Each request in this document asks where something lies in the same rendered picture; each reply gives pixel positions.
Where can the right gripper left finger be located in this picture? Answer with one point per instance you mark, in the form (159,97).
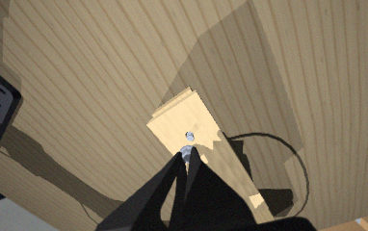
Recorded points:
(142,210)

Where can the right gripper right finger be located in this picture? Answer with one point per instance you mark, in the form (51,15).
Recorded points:
(209,203)

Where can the grey metal nut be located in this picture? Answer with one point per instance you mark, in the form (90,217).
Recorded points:
(185,153)

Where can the light wooden slat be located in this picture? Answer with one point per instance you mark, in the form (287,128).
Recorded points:
(189,114)

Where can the pale yellow flat bar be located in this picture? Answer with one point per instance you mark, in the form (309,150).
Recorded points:
(260,217)

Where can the grey metal cylinder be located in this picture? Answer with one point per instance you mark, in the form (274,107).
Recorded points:
(190,136)

